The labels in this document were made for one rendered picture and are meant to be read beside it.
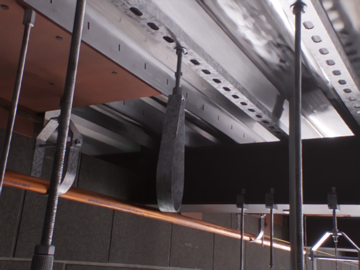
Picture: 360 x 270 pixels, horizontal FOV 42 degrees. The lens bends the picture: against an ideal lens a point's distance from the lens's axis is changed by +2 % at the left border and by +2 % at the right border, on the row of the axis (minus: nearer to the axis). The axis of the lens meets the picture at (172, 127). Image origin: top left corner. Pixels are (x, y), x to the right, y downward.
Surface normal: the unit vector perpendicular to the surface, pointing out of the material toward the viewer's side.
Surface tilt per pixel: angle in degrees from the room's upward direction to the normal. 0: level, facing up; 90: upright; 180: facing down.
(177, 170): 106
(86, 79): 180
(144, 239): 90
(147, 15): 180
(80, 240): 90
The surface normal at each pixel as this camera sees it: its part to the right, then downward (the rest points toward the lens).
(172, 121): -0.17, -0.55
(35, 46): -0.07, 0.96
